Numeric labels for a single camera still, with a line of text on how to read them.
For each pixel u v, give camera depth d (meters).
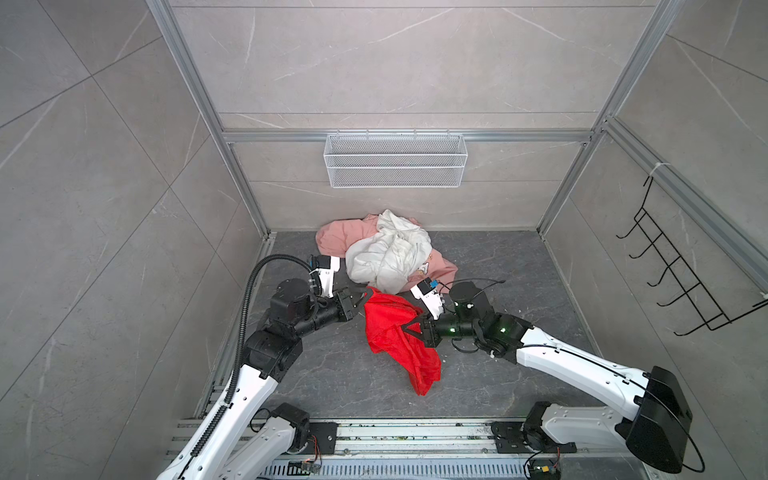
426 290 0.65
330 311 0.58
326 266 0.60
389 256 0.98
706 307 0.62
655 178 0.71
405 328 0.70
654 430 0.38
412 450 0.73
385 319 0.66
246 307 0.48
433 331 0.63
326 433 0.74
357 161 1.00
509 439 0.73
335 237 1.11
